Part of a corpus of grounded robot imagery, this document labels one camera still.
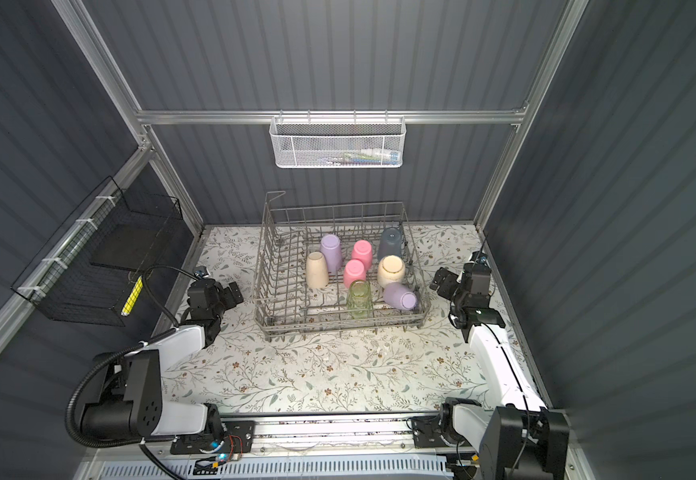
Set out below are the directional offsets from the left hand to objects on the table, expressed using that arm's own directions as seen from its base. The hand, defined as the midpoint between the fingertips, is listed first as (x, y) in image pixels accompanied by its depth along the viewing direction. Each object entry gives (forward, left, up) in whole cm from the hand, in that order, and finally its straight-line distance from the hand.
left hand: (218, 289), depth 91 cm
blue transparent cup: (+10, -54, +7) cm, 56 cm away
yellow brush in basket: (-14, +10, +19) cm, 25 cm away
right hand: (-6, -71, +9) cm, 72 cm away
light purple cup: (+10, -36, +7) cm, 38 cm away
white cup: (+2, -54, +4) cm, 54 cm away
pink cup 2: (+1, -42, +5) cm, 43 cm away
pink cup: (+9, -45, +6) cm, 47 cm away
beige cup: (+4, -30, +2) cm, 31 cm away
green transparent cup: (-7, -44, -1) cm, 44 cm away
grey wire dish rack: (-4, -20, -6) cm, 21 cm away
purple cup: (-9, -55, +6) cm, 56 cm away
